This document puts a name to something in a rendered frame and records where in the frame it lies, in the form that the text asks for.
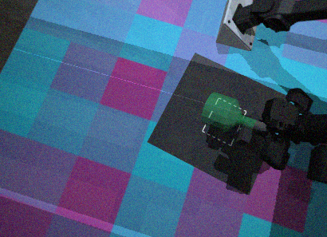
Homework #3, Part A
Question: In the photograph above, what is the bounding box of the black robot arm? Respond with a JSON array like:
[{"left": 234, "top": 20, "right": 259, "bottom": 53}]
[{"left": 232, "top": 0, "right": 327, "bottom": 184}]

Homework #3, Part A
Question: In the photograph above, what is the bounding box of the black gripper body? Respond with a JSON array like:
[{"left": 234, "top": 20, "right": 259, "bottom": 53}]
[{"left": 259, "top": 88, "right": 318, "bottom": 170}]

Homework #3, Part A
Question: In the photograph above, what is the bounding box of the green glass bottle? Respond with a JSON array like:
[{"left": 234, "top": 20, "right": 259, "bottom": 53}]
[{"left": 201, "top": 92, "right": 266, "bottom": 132}]

